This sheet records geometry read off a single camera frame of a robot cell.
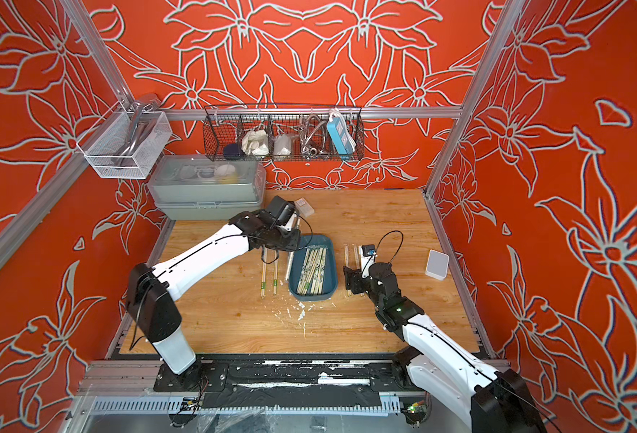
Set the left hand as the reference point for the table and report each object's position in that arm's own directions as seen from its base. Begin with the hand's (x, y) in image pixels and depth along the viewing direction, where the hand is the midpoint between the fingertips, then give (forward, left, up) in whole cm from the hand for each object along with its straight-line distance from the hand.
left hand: (297, 239), depth 83 cm
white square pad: (+4, -49, -16) cm, 52 cm away
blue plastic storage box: (-6, 0, -3) cm, 7 cm away
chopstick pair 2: (+6, -20, -16) cm, 27 cm away
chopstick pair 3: (-3, +13, -17) cm, 22 cm away
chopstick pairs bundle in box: (-6, -5, -17) cm, 18 cm away
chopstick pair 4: (-5, +8, -17) cm, 19 cm away
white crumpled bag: (+30, +18, +15) cm, 38 cm away
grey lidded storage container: (+21, +37, 0) cm, 42 cm away
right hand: (-5, -17, -5) cm, 18 cm away
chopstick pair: (+5, -17, -16) cm, 24 cm away
